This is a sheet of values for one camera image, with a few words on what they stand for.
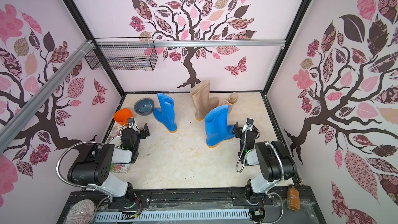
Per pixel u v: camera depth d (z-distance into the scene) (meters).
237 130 0.83
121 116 1.09
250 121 0.78
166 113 0.81
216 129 0.81
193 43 0.93
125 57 1.22
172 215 0.70
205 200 0.74
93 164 0.46
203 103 0.97
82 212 0.68
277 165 0.45
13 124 0.51
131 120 0.80
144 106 1.09
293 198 0.70
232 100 0.85
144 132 0.86
